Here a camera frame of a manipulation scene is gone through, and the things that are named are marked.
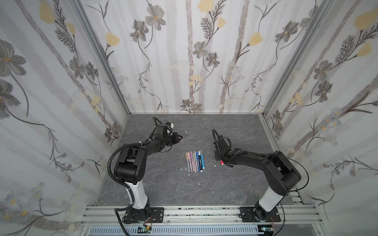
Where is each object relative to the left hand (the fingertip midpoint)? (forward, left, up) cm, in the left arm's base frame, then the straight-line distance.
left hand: (183, 135), depth 96 cm
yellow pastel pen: (-12, -2, -8) cm, 15 cm away
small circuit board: (-51, +21, -10) cm, 56 cm away
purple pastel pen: (-13, -5, -9) cm, 17 cm away
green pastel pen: (-15, -6, -8) cm, 18 cm away
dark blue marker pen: (-15, -9, -8) cm, 19 cm away
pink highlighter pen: (-26, -20, +12) cm, 35 cm away
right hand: (-9, -24, -5) cm, 26 cm away
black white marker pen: (-15, -10, -8) cm, 20 cm away
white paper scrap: (-20, +2, -9) cm, 22 cm away
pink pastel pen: (-12, -4, -8) cm, 15 cm away
